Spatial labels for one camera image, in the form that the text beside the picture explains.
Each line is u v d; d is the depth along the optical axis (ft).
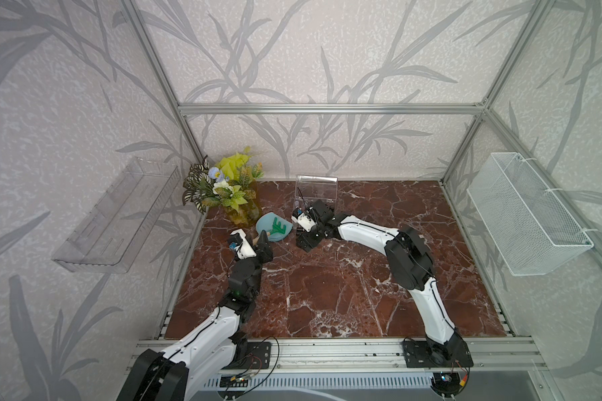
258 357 2.37
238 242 2.19
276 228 3.35
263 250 2.37
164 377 1.32
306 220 2.84
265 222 3.45
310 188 3.90
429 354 2.17
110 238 2.08
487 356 2.47
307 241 2.82
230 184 2.96
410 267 1.82
